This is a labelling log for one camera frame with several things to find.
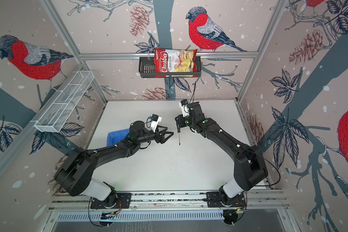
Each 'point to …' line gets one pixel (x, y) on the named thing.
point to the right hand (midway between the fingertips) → (174, 120)
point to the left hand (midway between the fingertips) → (169, 131)
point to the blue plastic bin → (113, 137)
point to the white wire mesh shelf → (53, 118)
